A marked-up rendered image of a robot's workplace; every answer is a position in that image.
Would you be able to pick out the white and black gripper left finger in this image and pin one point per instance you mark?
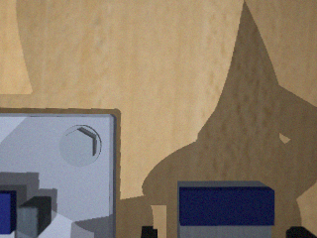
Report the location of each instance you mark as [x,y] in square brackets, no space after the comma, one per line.
[149,232]

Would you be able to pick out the blue rectangular block with slot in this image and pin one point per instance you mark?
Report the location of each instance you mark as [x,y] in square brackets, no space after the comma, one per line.
[224,209]
[11,197]

